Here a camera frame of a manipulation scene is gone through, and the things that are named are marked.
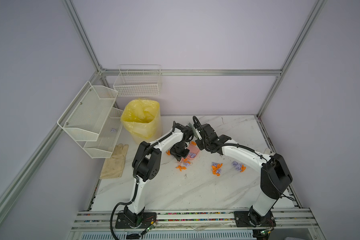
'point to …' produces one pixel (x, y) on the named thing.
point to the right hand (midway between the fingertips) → (199, 137)
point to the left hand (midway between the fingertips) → (178, 160)
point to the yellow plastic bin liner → (141, 117)
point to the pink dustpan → (193, 149)
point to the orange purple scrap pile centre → (216, 168)
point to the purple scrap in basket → (113, 130)
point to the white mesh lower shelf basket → (107, 138)
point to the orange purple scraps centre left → (186, 164)
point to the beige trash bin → (138, 139)
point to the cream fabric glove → (113, 166)
